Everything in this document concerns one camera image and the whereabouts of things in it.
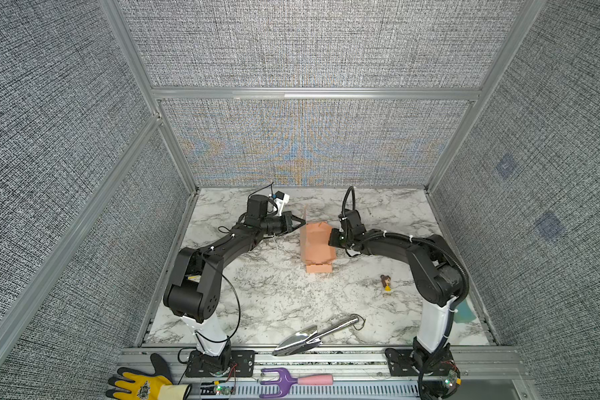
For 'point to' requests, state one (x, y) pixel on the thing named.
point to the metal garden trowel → (309, 337)
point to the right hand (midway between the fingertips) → (328, 231)
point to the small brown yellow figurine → (386, 281)
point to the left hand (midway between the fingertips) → (309, 221)
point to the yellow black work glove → (132, 385)
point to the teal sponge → (464, 313)
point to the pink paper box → (315, 249)
